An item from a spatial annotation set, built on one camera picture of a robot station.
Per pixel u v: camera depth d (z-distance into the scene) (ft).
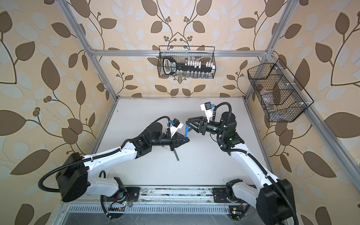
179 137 2.24
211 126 2.05
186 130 2.28
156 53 2.93
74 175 1.33
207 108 2.04
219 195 2.40
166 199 2.42
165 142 2.14
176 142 2.11
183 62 2.59
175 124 2.11
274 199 1.28
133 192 2.48
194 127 2.15
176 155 2.92
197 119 2.25
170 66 2.75
